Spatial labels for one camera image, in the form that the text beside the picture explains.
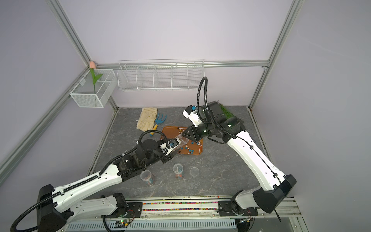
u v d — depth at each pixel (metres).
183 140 0.63
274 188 0.38
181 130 1.05
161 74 1.04
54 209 0.39
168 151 0.57
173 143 0.59
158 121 1.12
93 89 0.88
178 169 0.81
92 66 0.90
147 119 1.12
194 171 0.87
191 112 0.58
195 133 0.58
